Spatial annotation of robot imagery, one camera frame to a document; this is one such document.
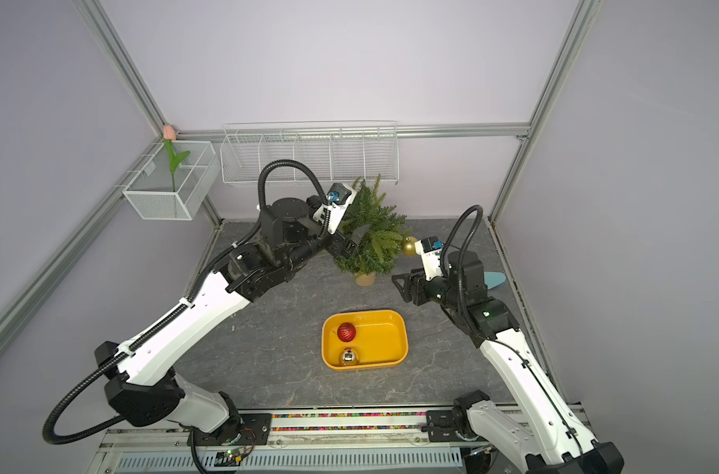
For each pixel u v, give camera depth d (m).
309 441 0.73
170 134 0.89
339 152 1.03
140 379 0.40
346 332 0.86
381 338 0.89
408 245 0.85
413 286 0.62
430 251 0.62
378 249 0.78
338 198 0.50
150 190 0.85
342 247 0.56
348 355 0.81
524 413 0.43
